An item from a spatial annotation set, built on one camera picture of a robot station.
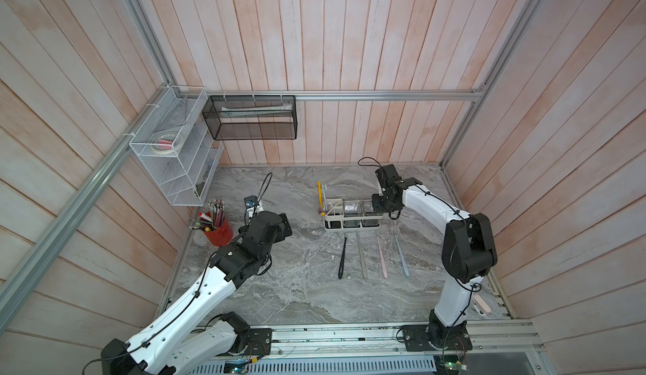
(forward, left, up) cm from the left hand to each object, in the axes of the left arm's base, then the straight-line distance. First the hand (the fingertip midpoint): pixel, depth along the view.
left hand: (272, 223), depth 76 cm
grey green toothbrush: (-3, -30, -20) cm, 37 cm away
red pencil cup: (+3, +21, -15) cm, 26 cm away
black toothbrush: (-3, -23, -20) cm, 31 cm away
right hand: (+16, -38, -12) cm, 43 cm away
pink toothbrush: (-7, -38, -20) cm, 44 cm away
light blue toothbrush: (-6, -46, -20) cm, 50 cm away
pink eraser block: (-18, -67, -17) cm, 71 cm away
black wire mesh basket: (+51, +15, +4) cm, 53 cm away
